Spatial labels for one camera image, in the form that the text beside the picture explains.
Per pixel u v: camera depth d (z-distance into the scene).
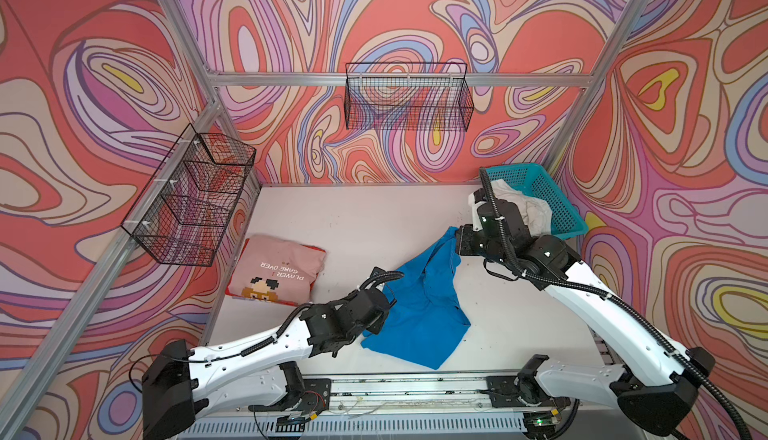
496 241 0.49
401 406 0.73
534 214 1.05
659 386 0.39
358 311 0.56
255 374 0.47
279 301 0.85
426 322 0.85
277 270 0.88
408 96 0.96
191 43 0.79
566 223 1.01
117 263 0.58
